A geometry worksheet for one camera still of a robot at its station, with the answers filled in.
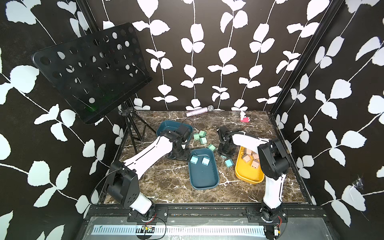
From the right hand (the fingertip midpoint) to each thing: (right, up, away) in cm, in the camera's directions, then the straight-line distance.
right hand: (219, 153), depth 96 cm
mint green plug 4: (-5, +4, +2) cm, 6 cm away
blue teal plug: (-17, -4, -4) cm, 17 cm away
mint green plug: (-11, +12, +8) cm, 18 cm away
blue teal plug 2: (-9, -4, -5) cm, 11 cm away
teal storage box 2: (-11, -8, -5) cm, 15 cm away
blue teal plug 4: (+1, -1, -7) cm, 7 cm away
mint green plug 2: (-15, +10, +7) cm, 20 cm away
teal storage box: (-35, +18, +12) cm, 41 cm away
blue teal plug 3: (+5, -5, -5) cm, 9 cm away
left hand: (-22, +1, -14) cm, 26 cm away
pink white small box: (+22, +24, +18) cm, 37 cm away
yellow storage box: (+14, -9, -8) cm, 19 cm away
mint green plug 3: (-11, +8, +5) cm, 14 cm away
